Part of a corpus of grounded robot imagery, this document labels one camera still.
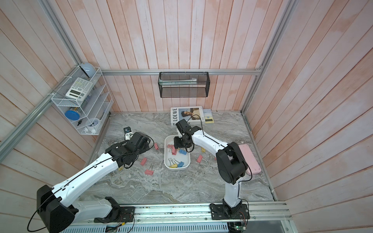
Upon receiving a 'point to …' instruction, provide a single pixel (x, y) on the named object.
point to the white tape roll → (92, 124)
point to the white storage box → (175, 158)
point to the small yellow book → (208, 116)
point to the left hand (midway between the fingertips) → (138, 146)
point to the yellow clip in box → (174, 166)
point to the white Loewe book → (193, 115)
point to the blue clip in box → (180, 164)
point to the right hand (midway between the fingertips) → (176, 144)
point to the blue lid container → (72, 115)
